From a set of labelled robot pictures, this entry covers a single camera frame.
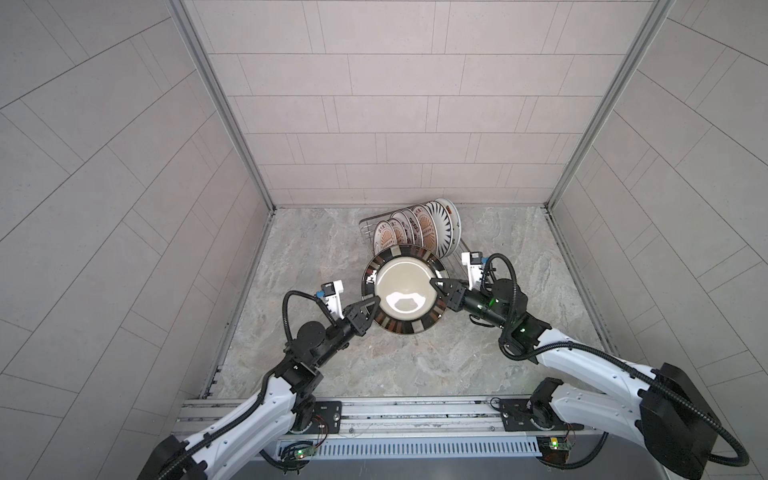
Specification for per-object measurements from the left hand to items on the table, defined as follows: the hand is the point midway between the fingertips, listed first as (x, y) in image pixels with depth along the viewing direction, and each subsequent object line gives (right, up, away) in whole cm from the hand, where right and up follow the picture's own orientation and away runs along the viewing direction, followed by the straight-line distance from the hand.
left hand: (387, 304), depth 71 cm
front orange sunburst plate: (-2, +15, +25) cm, 29 cm away
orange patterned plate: (+12, +19, +23) cm, 32 cm away
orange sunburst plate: (+3, +17, +20) cm, 27 cm away
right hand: (+10, +4, +1) cm, 11 cm away
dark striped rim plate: (+3, +6, +2) cm, 7 cm away
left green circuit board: (-18, -31, -7) cm, 36 cm away
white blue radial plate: (+17, +19, +21) cm, 33 cm away
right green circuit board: (+39, -33, -3) cm, 51 cm away
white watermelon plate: (+20, +19, +18) cm, 33 cm away
